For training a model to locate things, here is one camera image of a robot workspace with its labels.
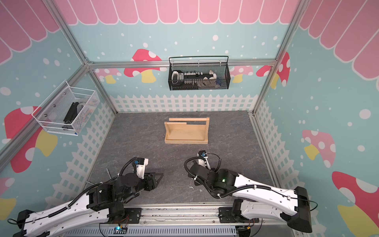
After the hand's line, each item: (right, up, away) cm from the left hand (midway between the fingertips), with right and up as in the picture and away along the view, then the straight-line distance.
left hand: (159, 177), depth 72 cm
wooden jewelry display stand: (+7, +21, +35) cm, 42 cm away
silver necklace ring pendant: (+21, -11, +11) cm, 26 cm away
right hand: (+19, +3, +1) cm, 19 cm away
